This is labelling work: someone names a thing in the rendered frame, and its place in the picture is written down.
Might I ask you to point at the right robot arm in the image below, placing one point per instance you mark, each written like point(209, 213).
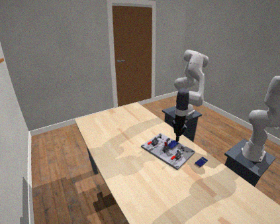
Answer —
point(185, 98)

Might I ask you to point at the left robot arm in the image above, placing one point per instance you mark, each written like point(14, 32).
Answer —
point(253, 150)

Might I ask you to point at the blue rectangular block with grey slot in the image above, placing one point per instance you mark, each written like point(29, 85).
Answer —
point(201, 161)

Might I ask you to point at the blue flat plate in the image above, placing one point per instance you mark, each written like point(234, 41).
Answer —
point(173, 144)

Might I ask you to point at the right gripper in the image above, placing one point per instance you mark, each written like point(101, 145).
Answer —
point(177, 125)

